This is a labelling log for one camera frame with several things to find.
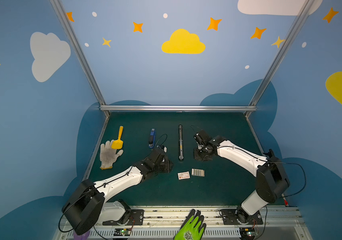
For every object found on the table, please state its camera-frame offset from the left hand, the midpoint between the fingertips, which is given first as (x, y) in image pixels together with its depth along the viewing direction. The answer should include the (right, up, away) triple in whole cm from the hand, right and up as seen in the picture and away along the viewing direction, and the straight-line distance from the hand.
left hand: (173, 165), depth 84 cm
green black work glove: (+9, -27, -13) cm, 31 cm away
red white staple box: (+6, -7, +5) cm, 11 cm away
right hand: (+14, +4, +4) cm, 15 cm away
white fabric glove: (-43, +3, +12) cm, 44 cm away
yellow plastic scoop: (-39, +10, +18) cm, 44 cm away
